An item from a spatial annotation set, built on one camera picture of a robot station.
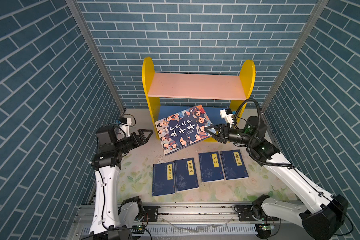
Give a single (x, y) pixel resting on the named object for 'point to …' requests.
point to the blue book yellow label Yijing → (210, 166)
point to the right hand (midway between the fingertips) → (204, 130)
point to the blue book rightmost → (233, 165)
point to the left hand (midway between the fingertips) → (148, 133)
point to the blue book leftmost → (163, 179)
